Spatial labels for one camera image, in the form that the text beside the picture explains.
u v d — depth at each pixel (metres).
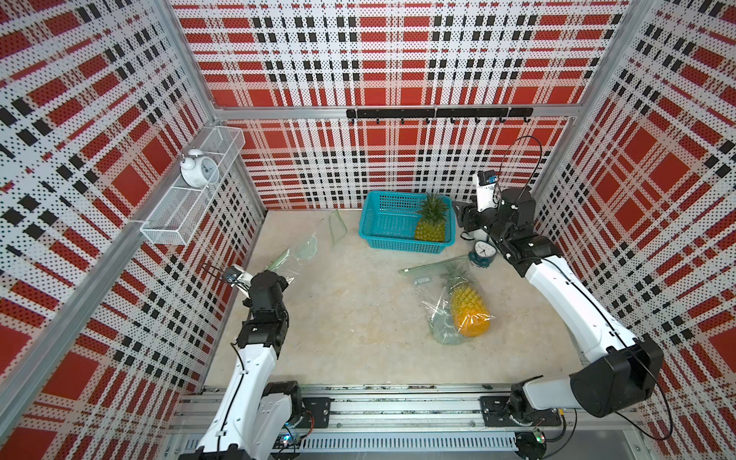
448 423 0.73
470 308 0.82
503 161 1.08
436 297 0.89
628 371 0.39
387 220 1.19
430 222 0.96
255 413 0.44
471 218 0.67
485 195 0.64
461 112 0.89
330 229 1.03
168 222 0.68
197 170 0.70
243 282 0.65
